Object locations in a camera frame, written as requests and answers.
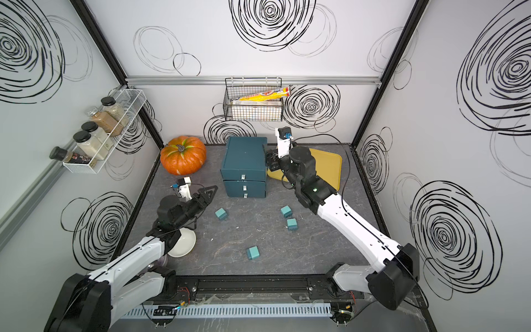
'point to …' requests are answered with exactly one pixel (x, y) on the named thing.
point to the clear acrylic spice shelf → (133, 100)
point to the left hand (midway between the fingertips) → (215, 189)
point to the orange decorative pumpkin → (183, 155)
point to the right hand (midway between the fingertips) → (272, 143)
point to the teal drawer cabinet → (245, 167)
